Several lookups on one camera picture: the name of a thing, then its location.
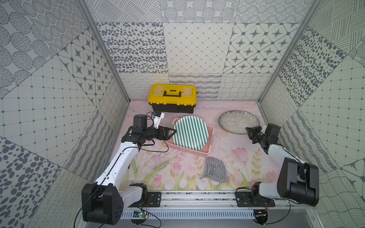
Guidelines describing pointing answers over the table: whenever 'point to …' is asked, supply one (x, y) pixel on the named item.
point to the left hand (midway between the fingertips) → (168, 126)
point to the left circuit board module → (139, 217)
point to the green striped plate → (192, 132)
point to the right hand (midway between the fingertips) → (245, 128)
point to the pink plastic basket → (204, 152)
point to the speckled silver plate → (236, 121)
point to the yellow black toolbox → (172, 98)
